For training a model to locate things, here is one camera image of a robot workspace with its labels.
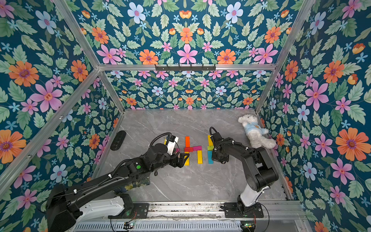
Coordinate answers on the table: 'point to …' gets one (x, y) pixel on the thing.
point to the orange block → (187, 141)
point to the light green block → (210, 148)
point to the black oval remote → (118, 139)
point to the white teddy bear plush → (255, 133)
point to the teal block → (209, 157)
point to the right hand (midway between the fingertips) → (220, 157)
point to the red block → (190, 149)
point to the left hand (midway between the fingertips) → (185, 153)
